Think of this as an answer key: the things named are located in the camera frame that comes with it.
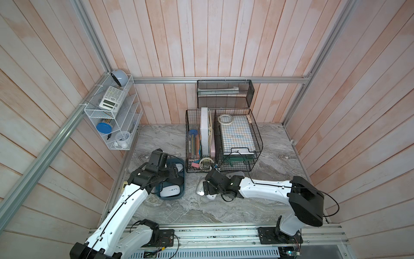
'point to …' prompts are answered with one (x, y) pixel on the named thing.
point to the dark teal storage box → (158, 188)
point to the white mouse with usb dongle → (237, 173)
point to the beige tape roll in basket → (209, 159)
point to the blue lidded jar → (105, 127)
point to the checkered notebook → (237, 137)
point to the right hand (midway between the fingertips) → (209, 184)
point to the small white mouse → (170, 190)
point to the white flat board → (205, 131)
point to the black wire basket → (193, 140)
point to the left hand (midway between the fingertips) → (171, 173)
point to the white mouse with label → (211, 197)
